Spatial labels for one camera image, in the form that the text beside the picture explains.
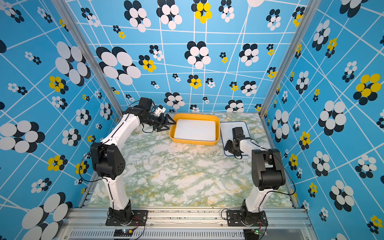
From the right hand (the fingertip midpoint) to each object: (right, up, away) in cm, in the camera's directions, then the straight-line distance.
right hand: (231, 148), depth 98 cm
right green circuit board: (+5, -36, -28) cm, 45 cm away
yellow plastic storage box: (-13, +22, +18) cm, 31 cm away
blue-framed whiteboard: (-1, +10, +7) cm, 12 cm away
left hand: (-36, +16, -12) cm, 42 cm away
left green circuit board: (-59, -38, -26) cm, 75 cm away
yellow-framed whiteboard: (-24, +12, +7) cm, 28 cm away
